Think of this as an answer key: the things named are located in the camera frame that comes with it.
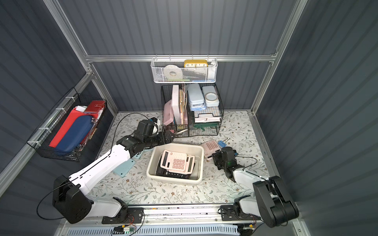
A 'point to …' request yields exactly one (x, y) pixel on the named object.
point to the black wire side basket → (42, 138)
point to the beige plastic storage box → (196, 150)
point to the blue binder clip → (222, 143)
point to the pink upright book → (175, 103)
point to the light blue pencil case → (197, 101)
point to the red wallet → (95, 106)
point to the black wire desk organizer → (189, 110)
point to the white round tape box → (211, 99)
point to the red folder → (74, 114)
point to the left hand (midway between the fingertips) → (170, 137)
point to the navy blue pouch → (78, 131)
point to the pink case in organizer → (168, 117)
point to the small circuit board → (122, 229)
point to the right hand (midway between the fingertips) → (214, 156)
